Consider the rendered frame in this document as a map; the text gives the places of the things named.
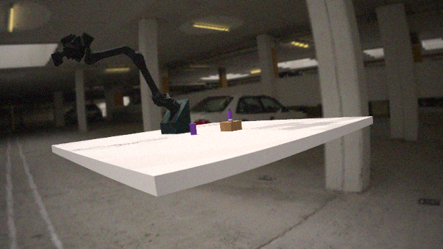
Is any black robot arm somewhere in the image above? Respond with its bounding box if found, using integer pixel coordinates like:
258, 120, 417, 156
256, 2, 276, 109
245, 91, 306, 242
61, 32, 181, 114

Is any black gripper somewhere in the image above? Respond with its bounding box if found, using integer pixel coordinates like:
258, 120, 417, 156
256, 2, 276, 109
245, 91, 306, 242
51, 36, 85, 66

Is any tan wooden block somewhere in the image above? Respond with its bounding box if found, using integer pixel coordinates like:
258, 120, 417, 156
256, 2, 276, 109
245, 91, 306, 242
220, 120, 242, 131

